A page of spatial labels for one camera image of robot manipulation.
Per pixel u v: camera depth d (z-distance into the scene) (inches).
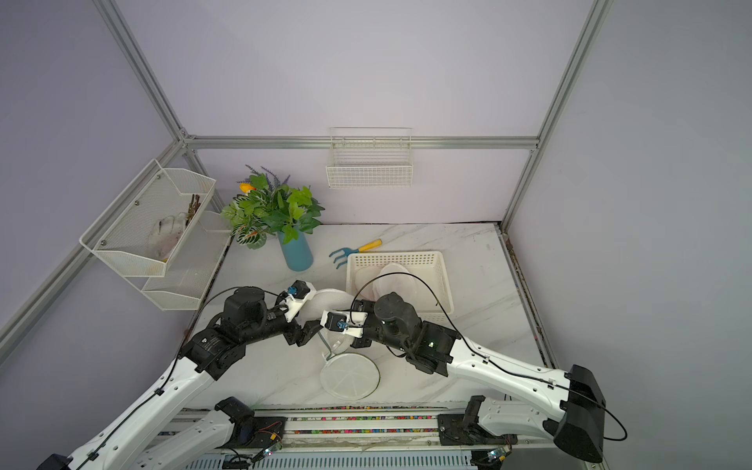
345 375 30.7
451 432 28.9
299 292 23.6
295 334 24.6
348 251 43.7
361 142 36.6
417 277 21.2
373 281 28.3
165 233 30.8
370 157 38.0
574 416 15.2
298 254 41.4
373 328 22.3
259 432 28.7
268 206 32.2
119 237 27.0
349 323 21.1
